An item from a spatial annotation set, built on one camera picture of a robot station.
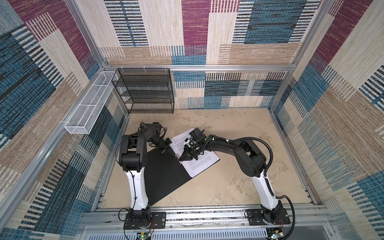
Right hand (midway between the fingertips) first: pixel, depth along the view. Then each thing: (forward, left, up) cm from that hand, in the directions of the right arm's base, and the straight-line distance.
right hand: (180, 160), depth 89 cm
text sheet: (-2, -7, -5) cm, 9 cm away
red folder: (-7, +10, -3) cm, 12 cm away
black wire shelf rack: (+50, +26, +13) cm, 58 cm away
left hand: (+8, +4, -3) cm, 9 cm away
